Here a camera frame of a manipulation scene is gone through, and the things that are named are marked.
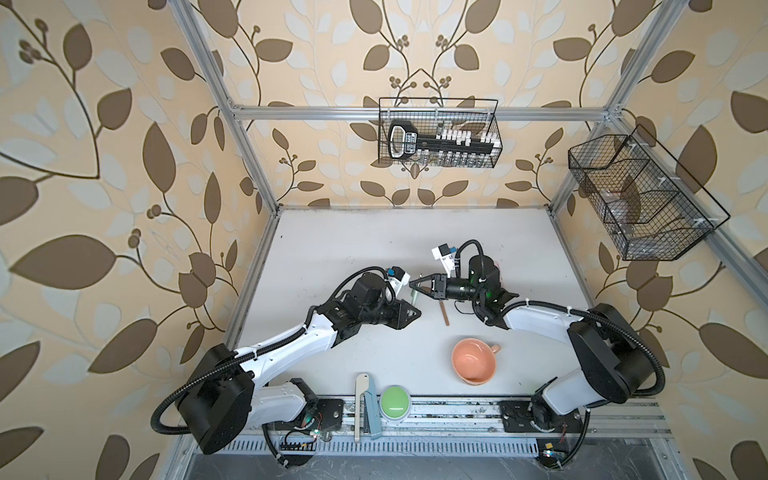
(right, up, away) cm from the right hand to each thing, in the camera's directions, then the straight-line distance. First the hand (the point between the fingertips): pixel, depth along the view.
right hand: (411, 288), depth 78 cm
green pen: (+1, -1, +1) cm, 2 cm away
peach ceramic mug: (+18, -21, +5) cm, 28 cm away
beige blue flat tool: (-12, -25, -1) cm, 28 cm away
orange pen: (+11, -9, +16) cm, 21 cm away
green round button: (-4, -29, -3) cm, 29 cm away
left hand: (+3, -6, -1) cm, 7 cm away
